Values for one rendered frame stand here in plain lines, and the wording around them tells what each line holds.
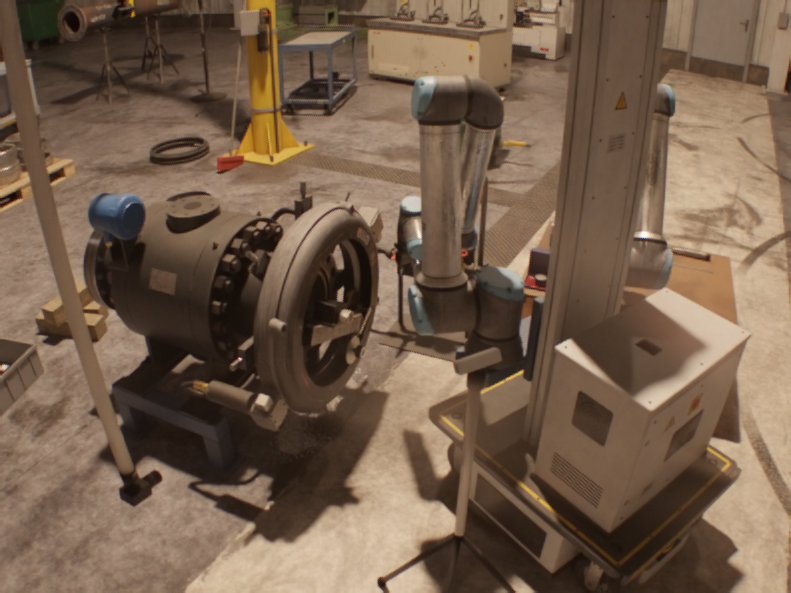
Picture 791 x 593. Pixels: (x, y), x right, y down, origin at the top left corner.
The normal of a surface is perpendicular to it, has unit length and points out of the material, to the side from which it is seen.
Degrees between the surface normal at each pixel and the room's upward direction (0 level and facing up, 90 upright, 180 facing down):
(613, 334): 0
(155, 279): 62
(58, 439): 0
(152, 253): 44
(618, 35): 90
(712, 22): 90
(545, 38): 90
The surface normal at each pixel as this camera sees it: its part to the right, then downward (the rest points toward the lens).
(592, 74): 0.58, 0.42
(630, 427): -0.82, 0.30
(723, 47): -0.49, 0.45
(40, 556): 0.00, -0.86
